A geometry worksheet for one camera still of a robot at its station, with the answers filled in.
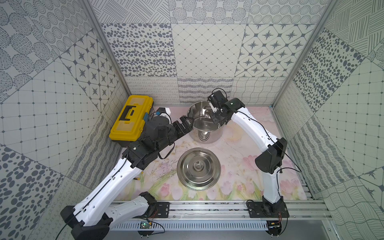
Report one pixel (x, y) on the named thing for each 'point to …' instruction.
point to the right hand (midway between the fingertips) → (219, 117)
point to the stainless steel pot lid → (198, 169)
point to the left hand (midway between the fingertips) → (188, 119)
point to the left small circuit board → (146, 224)
